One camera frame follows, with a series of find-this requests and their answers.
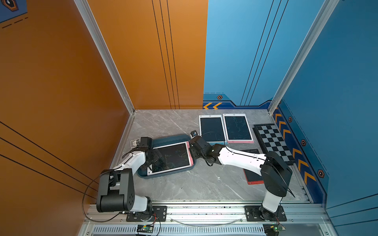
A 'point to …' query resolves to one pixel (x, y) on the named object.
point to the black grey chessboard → (271, 139)
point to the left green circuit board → (146, 228)
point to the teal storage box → (162, 141)
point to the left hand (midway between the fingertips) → (155, 157)
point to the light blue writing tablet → (212, 129)
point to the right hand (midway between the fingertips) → (194, 148)
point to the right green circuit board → (276, 228)
